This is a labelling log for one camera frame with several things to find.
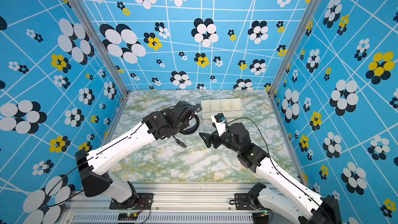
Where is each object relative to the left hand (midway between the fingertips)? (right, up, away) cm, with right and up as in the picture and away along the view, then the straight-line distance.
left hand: (182, 111), depth 74 cm
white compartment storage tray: (+29, +1, +36) cm, 47 cm away
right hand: (+13, -8, -2) cm, 15 cm away
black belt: (+5, -9, 0) cm, 10 cm away
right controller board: (+37, -49, -3) cm, 61 cm away
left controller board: (-26, -50, -2) cm, 56 cm away
